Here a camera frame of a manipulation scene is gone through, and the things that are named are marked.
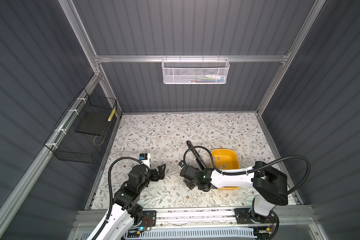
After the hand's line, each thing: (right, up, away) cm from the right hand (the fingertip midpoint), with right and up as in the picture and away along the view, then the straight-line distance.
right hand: (189, 177), depth 86 cm
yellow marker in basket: (-44, +38, -1) cm, 58 cm away
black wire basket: (-54, +26, -13) cm, 61 cm away
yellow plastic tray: (+23, +9, +8) cm, 26 cm away
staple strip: (+22, +6, +5) cm, 24 cm away
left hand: (-17, +9, -6) cm, 20 cm away
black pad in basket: (-51, +32, -7) cm, 60 cm away
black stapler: (+5, +11, +9) cm, 16 cm away
